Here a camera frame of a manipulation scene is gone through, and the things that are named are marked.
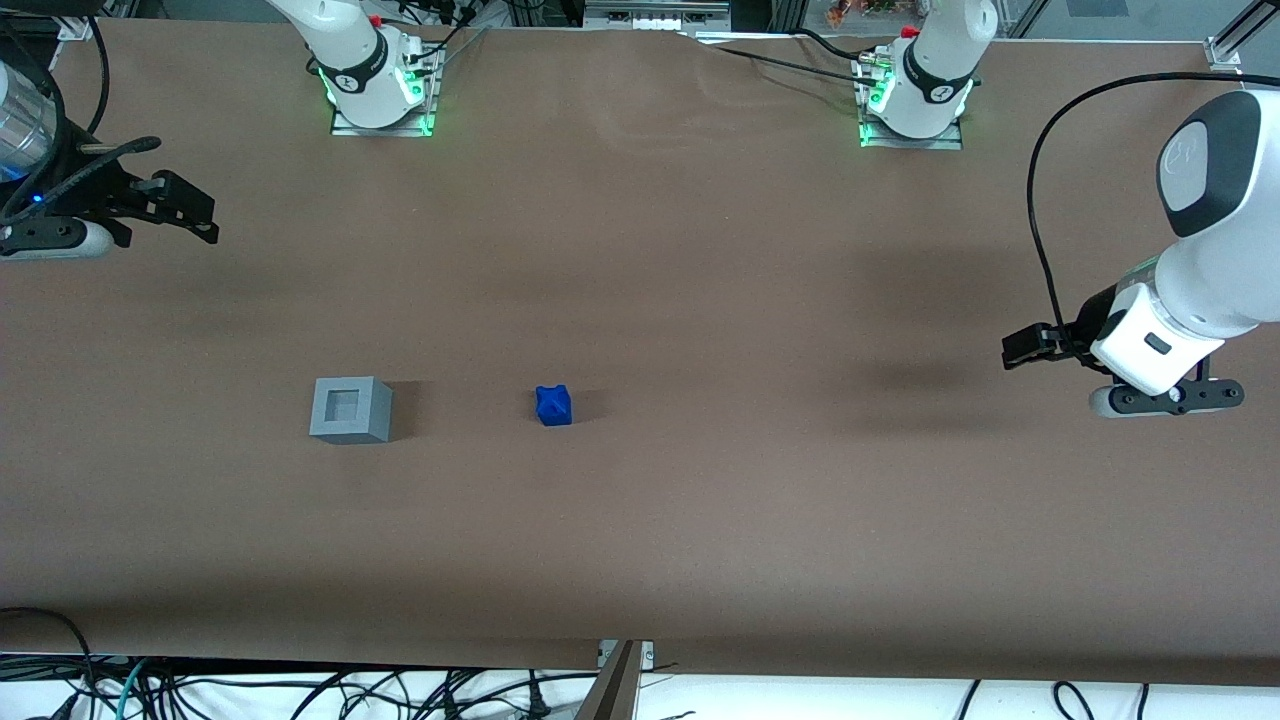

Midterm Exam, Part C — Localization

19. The gray square base block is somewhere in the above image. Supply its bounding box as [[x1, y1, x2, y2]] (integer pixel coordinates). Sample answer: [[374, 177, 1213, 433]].
[[309, 376, 394, 446]]

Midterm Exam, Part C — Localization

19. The black looped floor cable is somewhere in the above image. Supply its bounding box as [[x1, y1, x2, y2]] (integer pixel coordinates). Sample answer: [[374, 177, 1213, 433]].
[[0, 606, 98, 720]]

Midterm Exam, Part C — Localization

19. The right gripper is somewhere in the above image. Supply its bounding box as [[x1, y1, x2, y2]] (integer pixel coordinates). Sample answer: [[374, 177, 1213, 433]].
[[28, 163, 220, 247]]

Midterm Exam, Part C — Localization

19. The grey power strip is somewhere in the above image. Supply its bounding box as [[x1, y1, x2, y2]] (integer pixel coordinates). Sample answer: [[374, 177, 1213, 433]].
[[584, 0, 733, 32]]

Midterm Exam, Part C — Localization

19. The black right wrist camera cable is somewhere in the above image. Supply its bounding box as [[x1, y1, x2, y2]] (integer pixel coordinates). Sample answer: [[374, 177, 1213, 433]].
[[0, 14, 163, 227]]

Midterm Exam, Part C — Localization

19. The black cable to arm base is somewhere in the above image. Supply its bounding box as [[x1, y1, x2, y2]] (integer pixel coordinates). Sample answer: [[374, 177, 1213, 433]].
[[690, 27, 886, 89]]

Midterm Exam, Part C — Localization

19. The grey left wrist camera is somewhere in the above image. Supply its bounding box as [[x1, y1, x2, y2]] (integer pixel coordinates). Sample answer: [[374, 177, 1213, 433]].
[[1089, 378, 1245, 419]]

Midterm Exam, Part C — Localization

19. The brown table cover sheet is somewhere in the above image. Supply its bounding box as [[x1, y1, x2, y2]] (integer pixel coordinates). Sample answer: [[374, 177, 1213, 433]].
[[0, 15, 1280, 687]]

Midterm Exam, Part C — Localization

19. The teal floor cable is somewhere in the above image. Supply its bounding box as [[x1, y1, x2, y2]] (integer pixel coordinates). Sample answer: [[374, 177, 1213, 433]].
[[113, 657, 153, 720]]

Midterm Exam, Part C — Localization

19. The black left wrist camera cable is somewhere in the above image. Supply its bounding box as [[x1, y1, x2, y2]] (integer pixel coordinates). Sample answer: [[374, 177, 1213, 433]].
[[1027, 71, 1280, 336]]

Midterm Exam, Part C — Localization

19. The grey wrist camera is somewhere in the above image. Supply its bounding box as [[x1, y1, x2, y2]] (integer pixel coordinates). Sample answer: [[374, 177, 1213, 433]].
[[1089, 378, 1245, 419], [0, 218, 114, 262]]

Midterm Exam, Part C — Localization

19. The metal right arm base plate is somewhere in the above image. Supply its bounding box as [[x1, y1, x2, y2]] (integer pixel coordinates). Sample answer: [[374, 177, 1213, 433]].
[[330, 104, 439, 139]]

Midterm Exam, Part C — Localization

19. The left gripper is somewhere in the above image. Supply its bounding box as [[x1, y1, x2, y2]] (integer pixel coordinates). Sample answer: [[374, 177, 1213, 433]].
[[1003, 283, 1227, 397]]

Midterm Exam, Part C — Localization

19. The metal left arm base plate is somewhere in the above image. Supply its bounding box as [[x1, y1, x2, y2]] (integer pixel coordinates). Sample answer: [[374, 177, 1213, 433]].
[[858, 118, 965, 152]]

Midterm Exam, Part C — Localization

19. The aluminium frame profile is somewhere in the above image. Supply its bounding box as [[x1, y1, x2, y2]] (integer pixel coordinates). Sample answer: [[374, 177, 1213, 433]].
[[575, 639, 657, 720]]

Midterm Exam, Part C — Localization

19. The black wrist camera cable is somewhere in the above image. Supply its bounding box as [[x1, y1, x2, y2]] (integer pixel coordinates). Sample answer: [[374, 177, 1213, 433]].
[[1027, 71, 1280, 336], [0, 14, 163, 227]]

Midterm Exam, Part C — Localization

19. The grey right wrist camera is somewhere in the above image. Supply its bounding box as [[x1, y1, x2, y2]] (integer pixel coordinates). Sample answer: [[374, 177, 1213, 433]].
[[0, 218, 114, 262]]

